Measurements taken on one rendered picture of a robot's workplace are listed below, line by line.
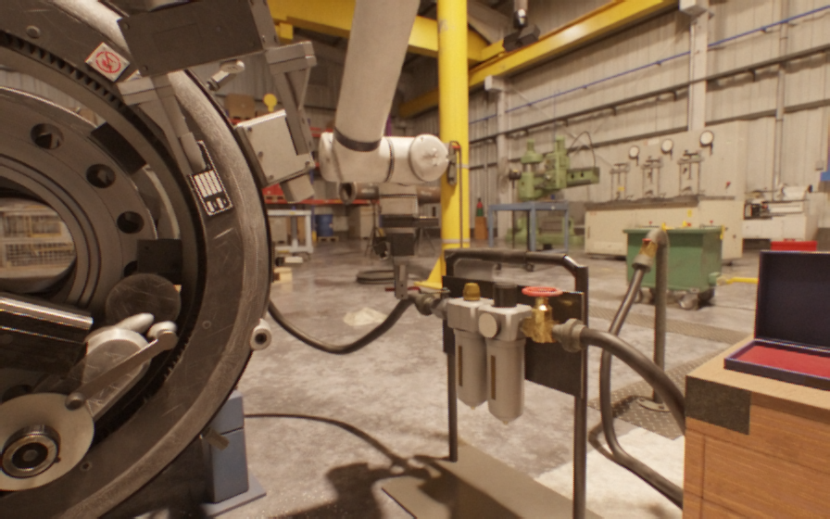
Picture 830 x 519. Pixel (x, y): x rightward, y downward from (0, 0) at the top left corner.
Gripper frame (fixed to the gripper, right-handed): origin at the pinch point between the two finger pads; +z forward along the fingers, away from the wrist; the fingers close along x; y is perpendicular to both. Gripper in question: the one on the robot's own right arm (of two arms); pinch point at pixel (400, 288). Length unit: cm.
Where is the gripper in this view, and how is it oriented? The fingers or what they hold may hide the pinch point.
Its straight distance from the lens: 99.5
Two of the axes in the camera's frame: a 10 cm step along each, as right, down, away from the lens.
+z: 0.2, 10.0, 0.9
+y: -9.9, 0.4, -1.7
